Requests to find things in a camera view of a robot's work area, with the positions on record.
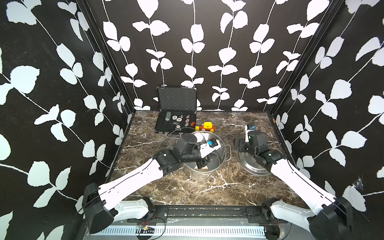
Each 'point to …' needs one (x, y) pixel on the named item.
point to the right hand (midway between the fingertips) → (240, 137)
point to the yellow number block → (197, 128)
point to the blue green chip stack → (168, 114)
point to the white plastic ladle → (247, 131)
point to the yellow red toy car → (207, 126)
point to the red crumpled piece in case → (192, 123)
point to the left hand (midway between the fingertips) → (214, 150)
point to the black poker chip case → (177, 106)
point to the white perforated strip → (226, 230)
